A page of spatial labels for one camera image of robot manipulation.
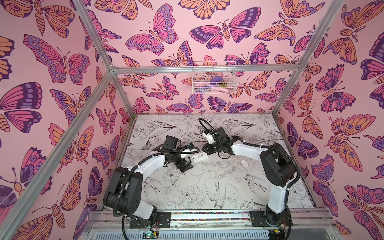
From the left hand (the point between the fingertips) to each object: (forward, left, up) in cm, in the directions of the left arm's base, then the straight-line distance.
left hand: (188, 158), depth 89 cm
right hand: (+8, -9, -1) cm, 12 cm away
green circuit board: (-37, +18, -9) cm, 42 cm away
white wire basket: (+44, -17, +26) cm, 54 cm away
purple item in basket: (+42, -19, +26) cm, 53 cm away
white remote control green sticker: (+3, -6, -5) cm, 8 cm away
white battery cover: (0, -35, -7) cm, 36 cm away
